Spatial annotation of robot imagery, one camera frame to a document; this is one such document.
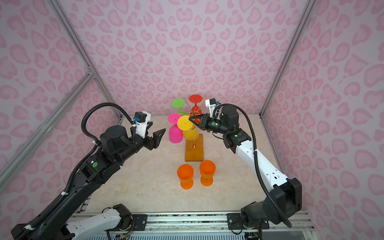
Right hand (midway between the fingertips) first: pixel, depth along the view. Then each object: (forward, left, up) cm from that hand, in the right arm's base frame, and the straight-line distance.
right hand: (190, 119), depth 66 cm
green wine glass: (+17, +8, -6) cm, 20 cm away
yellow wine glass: (-3, 0, -6) cm, 6 cm away
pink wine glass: (+2, +9, -13) cm, 16 cm away
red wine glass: (+20, -2, -14) cm, 24 cm away
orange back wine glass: (-14, +3, -26) cm, 29 cm away
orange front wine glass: (-12, -8, -25) cm, 29 cm away
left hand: (-5, +13, +3) cm, 14 cm away
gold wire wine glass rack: (+5, 0, -37) cm, 37 cm away
